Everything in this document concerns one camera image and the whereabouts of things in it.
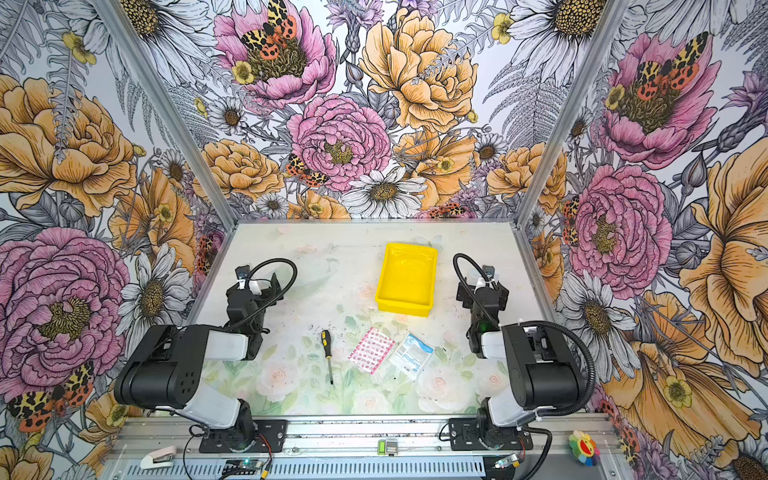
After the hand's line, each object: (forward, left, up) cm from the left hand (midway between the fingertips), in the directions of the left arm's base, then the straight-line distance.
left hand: (261, 284), depth 93 cm
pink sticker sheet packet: (-18, -34, -9) cm, 39 cm away
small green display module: (-42, -38, -5) cm, 57 cm away
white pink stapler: (-43, +14, -6) cm, 46 cm away
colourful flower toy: (-43, -85, -6) cm, 95 cm away
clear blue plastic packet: (-20, -46, -8) cm, 50 cm away
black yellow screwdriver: (-15, -20, -7) cm, 26 cm away
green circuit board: (-45, -4, -9) cm, 46 cm away
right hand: (-2, -68, -1) cm, 68 cm away
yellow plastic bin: (+1, -45, -2) cm, 45 cm away
